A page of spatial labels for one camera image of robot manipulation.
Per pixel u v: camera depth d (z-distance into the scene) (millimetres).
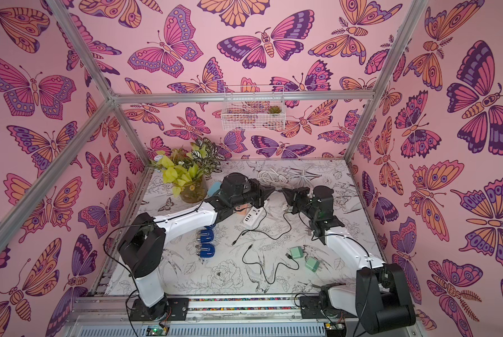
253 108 956
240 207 720
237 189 661
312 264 816
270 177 1103
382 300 407
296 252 854
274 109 925
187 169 903
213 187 1036
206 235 897
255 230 926
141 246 472
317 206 652
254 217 947
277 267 832
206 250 853
